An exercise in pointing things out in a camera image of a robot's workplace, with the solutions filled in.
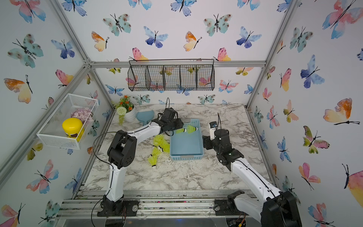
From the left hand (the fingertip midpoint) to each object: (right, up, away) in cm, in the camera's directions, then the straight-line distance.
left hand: (183, 122), depth 99 cm
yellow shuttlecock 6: (-19, -23, -12) cm, 32 cm away
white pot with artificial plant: (-41, +9, +2) cm, 42 cm away
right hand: (+16, -6, -16) cm, 24 cm away
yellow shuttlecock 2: (-2, -6, +4) cm, 7 cm away
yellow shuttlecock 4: (-12, -16, -5) cm, 21 cm away
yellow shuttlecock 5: (-17, -18, -8) cm, 26 cm away
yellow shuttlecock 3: (-16, -12, -3) cm, 20 cm away
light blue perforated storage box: (+1, -17, +3) cm, 17 cm away
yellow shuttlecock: (+5, -5, +3) cm, 8 cm away
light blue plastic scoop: (-32, +5, +16) cm, 36 cm away
